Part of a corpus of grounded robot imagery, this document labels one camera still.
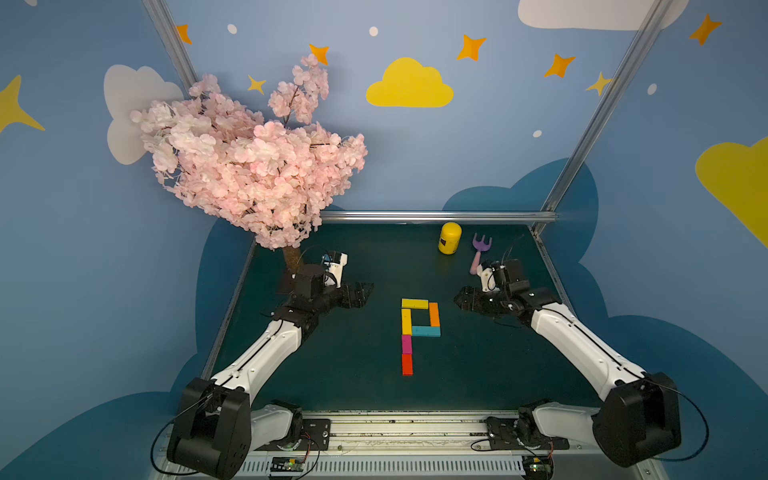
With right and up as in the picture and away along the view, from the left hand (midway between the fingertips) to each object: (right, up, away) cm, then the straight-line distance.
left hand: (360, 279), depth 84 cm
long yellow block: (+14, -14, +10) cm, 22 cm away
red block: (+14, -25, +2) cm, 28 cm away
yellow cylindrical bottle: (+31, +13, +25) cm, 42 cm away
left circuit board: (-17, -44, -12) cm, 49 cm away
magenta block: (+14, -20, +5) cm, 25 cm away
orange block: (+23, -12, +12) cm, 29 cm away
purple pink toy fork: (+44, +10, +31) cm, 55 cm away
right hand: (+32, -5, +2) cm, 33 cm away
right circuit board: (+45, -46, -10) cm, 65 cm away
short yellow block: (+16, -9, +15) cm, 24 cm away
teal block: (+20, -17, +9) cm, 28 cm away
